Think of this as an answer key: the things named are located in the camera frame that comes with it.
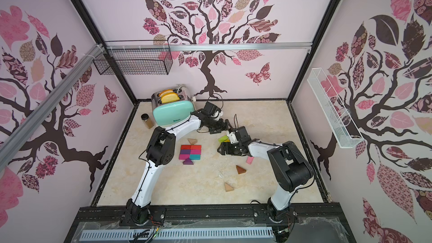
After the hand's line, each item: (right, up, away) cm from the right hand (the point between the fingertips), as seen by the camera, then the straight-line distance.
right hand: (223, 152), depth 93 cm
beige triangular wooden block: (-18, +6, +5) cm, 20 cm away
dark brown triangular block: (+9, -8, -7) cm, 14 cm away
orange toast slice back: (-35, +35, +5) cm, 50 cm away
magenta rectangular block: (-16, 0, 0) cm, 16 cm away
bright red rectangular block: (-16, +2, +3) cm, 16 cm away
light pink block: (+15, -4, -2) cm, 15 cm away
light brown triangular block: (+2, -15, -11) cm, 19 cm away
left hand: (+2, +11, +5) cm, 13 cm away
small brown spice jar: (-46, +17, +8) cm, 50 cm away
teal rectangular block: (-16, -2, -1) cm, 16 cm away
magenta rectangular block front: (-21, -1, -7) cm, 22 cm away
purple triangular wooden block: (-19, -4, -3) cm, 20 cm away
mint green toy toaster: (-33, +22, +3) cm, 40 cm away
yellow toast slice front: (-32, +31, +3) cm, 45 cm away
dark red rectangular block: (-21, +3, 0) cm, 21 cm away
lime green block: (-1, +6, +7) cm, 10 cm away
